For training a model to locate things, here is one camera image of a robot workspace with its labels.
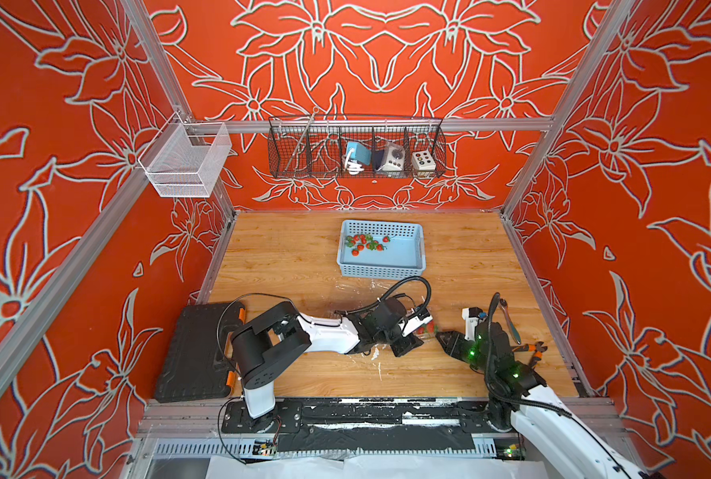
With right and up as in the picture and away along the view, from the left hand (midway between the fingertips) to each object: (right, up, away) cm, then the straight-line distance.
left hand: (420, 335), depth 82 cm
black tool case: (-61, -6, -5) cm, 62 cm away
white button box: (+4, +53, +12) cm, 55 cm away
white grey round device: (-6, +53, +8) cm, 54 cm away
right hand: (+4, -1, +1) cm, 4 cm away
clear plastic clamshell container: (+3, 0, +3) cm, 4 cm away
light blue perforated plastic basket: (-9, +23, +24) cm, 35 cm away
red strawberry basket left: (-18, +22, +24) cm, 38 cm away
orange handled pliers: (+34, -4, +1) cm, 34 cm away
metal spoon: (+29, 0, +5) cm, 30 cm away
